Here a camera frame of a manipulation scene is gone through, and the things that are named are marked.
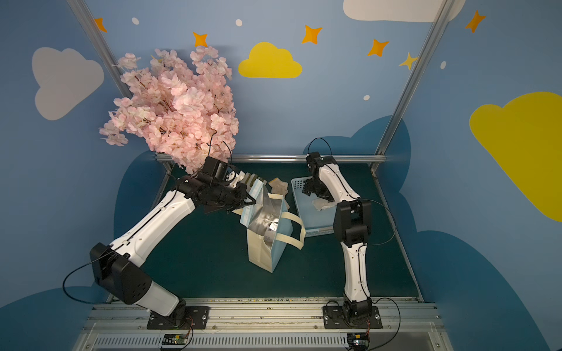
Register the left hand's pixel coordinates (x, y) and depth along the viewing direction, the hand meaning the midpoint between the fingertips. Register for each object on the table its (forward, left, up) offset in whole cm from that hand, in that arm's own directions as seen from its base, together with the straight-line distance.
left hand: (256, 198), depth 76 cm
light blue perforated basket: (+7, -25, -28) cm, 38 cm away
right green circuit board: (-39, -36, -27) cm, 60 cm away
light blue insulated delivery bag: (-18, -4, 0) cm, 18 cm away
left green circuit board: (-40, +26, -26) cm, 54 cm away
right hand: (+15, -26, -16) cm, 34 cm away
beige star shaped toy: (+25, -7, -25) cm, 36 cm away
